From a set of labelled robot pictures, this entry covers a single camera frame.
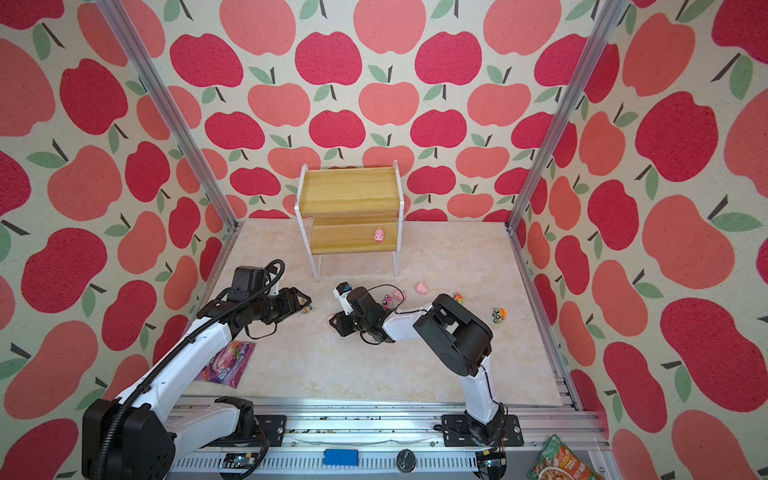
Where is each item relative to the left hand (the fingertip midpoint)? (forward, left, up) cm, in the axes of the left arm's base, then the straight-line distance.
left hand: (306, 306), depth 81 cm
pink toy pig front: (+23, -20, +4) cm, 31 cm away
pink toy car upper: (+9, -22, -11) cm, 26 cm away
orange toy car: (+11, -47, -13) cm, 50 cm away
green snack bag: (-34, -62, -12) cm, 72 cm away
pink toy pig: (+11, -26, -12) cm, 31 cm away
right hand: (+1, -6, -13) cm, 14 cm away
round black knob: (-34, -26, -4) cm, 43 cm away
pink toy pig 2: (+15, -34, -13) cm, 40 cm away
